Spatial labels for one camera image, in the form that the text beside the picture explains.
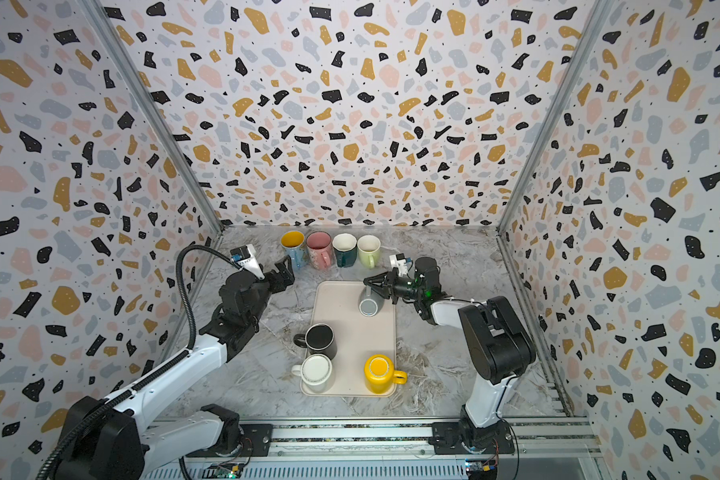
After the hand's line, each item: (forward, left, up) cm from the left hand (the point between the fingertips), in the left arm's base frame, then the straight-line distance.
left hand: (275, 256), depth 79 cm
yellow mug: (-26, -27, -17) cm, 41 cm away
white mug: (-24, -10, -19) cm, 32 cm away
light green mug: (+19, -24, -19) cm, 36 cm away
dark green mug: (+19, -16, -18) cm, 31 cm away
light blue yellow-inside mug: (+21, +3, -18) cm, 28 cm away
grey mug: (-8, -25, -10) cm, 28 cm away
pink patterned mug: (+15, -8, -15) cm, 23 cm away
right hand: (-3, -22, -7) cm, 23 cm away
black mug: (-16, -11, -16) cm, 25 cm away
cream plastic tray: (-11, -21, -26) cm, 35 cm away
